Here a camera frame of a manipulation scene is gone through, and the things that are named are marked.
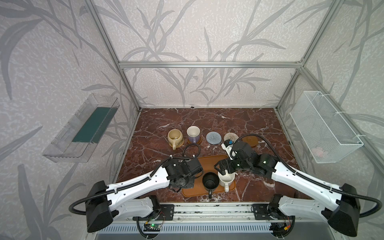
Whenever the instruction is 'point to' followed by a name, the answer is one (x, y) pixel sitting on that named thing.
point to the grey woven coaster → (213, 138)
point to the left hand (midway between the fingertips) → (191, 180)
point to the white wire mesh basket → (328, 137)
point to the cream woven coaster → (231, 136)
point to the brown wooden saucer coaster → (200, 141)
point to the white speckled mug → (226, 179)
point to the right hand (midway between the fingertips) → (220, 159)
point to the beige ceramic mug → (175, 136)
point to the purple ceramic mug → (193, 134)
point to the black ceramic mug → (210, 180)
